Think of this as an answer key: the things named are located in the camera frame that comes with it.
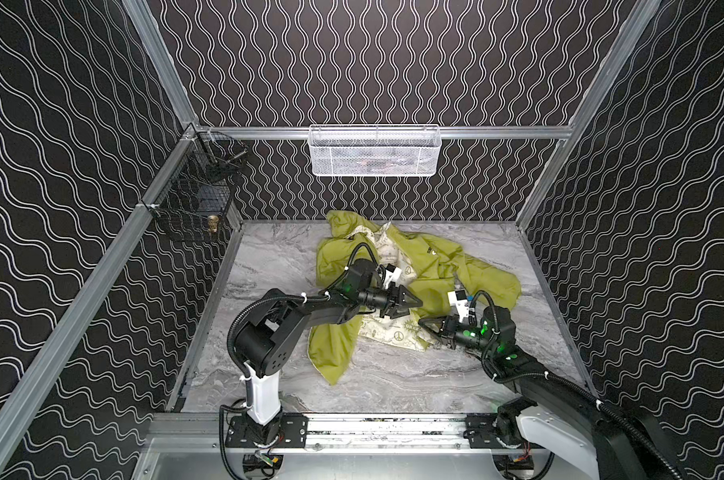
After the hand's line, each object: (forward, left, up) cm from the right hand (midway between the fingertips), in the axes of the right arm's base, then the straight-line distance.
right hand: (421, 324), depth 78 cm
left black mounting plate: (-23, +33, -12) cm, 42 cm away
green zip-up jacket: (+31, +2, -11) cm, 33 cm away
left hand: (+2, -3, +3) cm, 4 cm away
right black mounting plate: (-22, -14, -14) cm, 30 cm away
